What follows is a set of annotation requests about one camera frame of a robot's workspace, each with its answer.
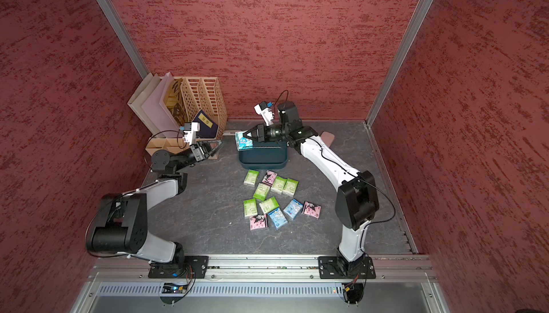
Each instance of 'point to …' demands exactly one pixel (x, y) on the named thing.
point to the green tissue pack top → (251, 177)
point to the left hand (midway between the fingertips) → (223, 146)
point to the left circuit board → (170, 288)
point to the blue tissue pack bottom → (277, 218)
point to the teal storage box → (264, 156)
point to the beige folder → (147, 83)
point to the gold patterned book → (174, 101)
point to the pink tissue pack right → (311, 209)
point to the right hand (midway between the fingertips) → (246, 138)
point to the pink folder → (164, 125)
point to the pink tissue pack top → (269, 178)
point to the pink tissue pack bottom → (259, 221)
